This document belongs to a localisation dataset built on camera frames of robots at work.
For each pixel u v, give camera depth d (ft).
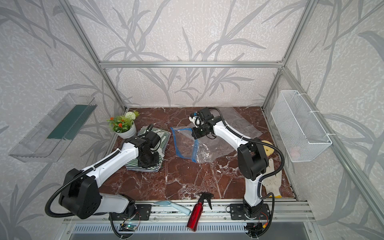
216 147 3.17
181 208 2.45
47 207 1.25
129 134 3.15
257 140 1.65
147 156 2.27
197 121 2.64
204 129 2.30
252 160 1.62
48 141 2.10
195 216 2.33
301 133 2.04
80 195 1.35
